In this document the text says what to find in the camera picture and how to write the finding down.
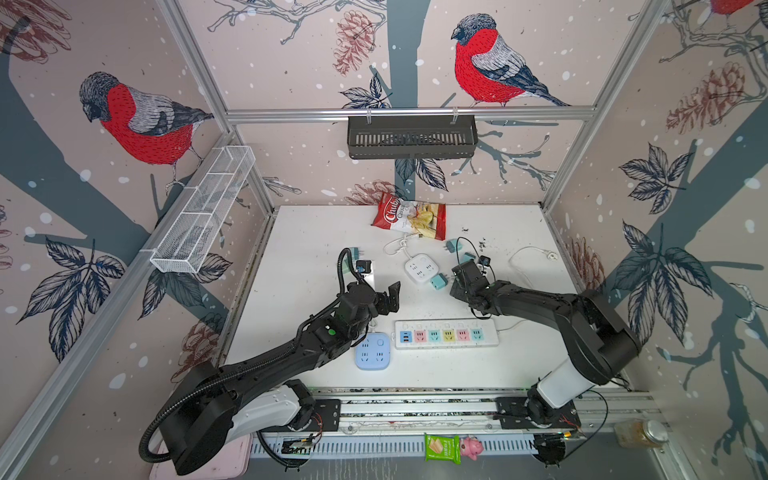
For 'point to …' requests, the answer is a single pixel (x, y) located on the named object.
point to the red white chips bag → (428, 220)
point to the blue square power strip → (373, 353)
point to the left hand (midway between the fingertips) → (387, 283)
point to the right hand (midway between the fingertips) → (464, 291)
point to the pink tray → (235, 463)
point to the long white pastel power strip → (447, 333)
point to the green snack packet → (442, 447)
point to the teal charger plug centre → (439, 281)
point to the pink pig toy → (471, 447)
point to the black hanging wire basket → (412, 137)
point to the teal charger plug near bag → (452, 246)
